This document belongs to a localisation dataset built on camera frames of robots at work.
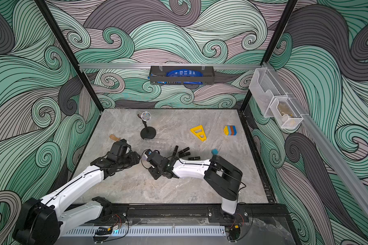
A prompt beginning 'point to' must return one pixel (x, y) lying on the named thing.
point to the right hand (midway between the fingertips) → (156, 167)
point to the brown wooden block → (114, 138)
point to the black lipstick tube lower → (193, 158)
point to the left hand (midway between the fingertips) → (139, 155)
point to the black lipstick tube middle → (184, 154)
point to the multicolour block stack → (230, 130)
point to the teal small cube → (214, 151)
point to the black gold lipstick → (175, 150)
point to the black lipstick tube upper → (183, 150)
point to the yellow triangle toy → (201, 132)
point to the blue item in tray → (184, 73)
